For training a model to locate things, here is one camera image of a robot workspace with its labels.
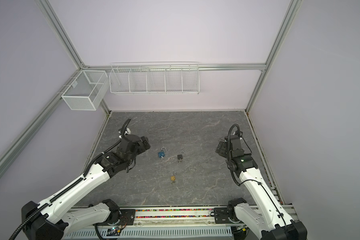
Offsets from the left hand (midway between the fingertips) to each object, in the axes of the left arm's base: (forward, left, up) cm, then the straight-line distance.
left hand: (142, 144), depth 78 cm
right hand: (-3, -45, -3) cm, 45 cm away
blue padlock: (+4, -7, -20) cm, 22 cm away
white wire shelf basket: (+46, -5, +9) cm, 47 cm away
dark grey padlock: (+2, -19, -21) cm, 29 cm away
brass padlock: (-12, -14, -20) cm, 28 cm away
